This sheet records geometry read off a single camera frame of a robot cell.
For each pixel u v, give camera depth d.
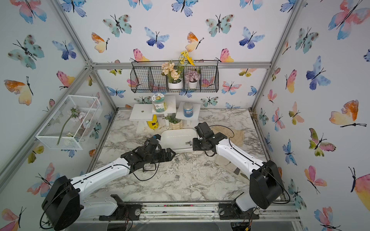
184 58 0.83
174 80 0.84
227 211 0.73
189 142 0.99
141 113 0.98
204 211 0.76
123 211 0.71
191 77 0.89
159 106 0.84
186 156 0.93
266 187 0.42
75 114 0.74
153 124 1.01
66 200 0.39
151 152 0.65
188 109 0.90
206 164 0.89
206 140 0.61
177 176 0.85
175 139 0.98
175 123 0.98
